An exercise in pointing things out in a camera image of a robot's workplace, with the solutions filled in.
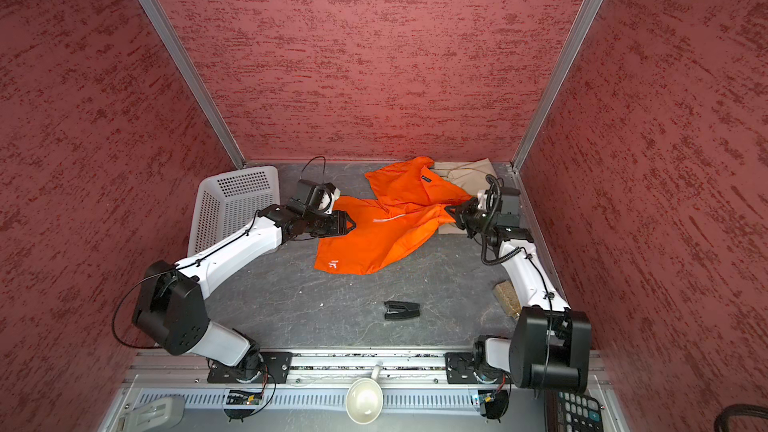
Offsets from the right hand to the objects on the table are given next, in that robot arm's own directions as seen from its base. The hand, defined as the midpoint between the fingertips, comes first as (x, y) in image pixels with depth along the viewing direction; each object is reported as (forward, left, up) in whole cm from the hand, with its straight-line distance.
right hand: (440, 213), depth 82 cm
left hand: (-2, +27, -5) cm, 27 cm away
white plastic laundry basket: (+20, +74, -16) cm, 79 cm away
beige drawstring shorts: (+26, -16, -13) cm, 33 cm away
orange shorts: (+18, +5, -18) cm, 26 cm away
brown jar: (-18, -19, -15) cm, 30 cm away
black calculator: (-45, -29, -18) cm, 56 cm away
